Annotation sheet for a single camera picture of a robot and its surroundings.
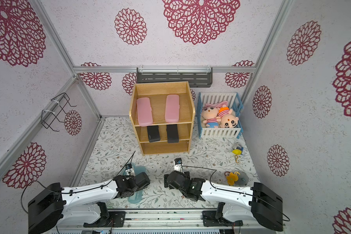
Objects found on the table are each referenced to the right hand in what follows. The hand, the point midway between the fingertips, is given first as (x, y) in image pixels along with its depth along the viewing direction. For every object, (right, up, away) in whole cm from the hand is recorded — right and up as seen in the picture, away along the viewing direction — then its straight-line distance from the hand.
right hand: (174, 175), depth 82 cm
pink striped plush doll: (+25, +37, +21) cm, 50 cm away
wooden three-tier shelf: (-6, +35, -4) cm, 36 cm away
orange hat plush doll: (+37, +34, +21) cm, 54 cm away
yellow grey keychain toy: (+42, +12, +14) cm, 45 cm away
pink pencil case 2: (-1, +38, -1) cm, 38 cm away
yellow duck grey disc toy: (+35, -2, 0) cm, 35 cm away
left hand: (-21, -6, +3) cm, 22 cm away
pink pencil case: (-16, +36, -4) cm, 39 cm away
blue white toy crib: (+47, +47, +32) cm, 74 cm away
